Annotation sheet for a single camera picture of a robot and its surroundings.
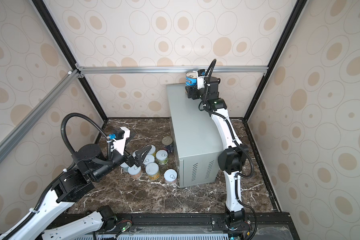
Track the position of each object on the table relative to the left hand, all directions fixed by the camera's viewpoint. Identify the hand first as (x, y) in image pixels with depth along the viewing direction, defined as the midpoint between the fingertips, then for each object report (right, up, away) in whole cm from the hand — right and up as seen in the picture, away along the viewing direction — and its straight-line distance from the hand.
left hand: (144, 141), depth 56 cm
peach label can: (-13, -19, +30) cm, 38 cm away
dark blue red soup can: (+4, -3, +38) cm, 39 cm away
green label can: (+2, -12, +36) cm, 38 cm away
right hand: (+20, +30, +27) cm, 45 cm away
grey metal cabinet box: (+20, 0, +8) cm, 22 cm away
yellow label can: (-3, -18, +27) cm, 33 cm away
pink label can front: (+8, -21, +27) cm, 35 cm away
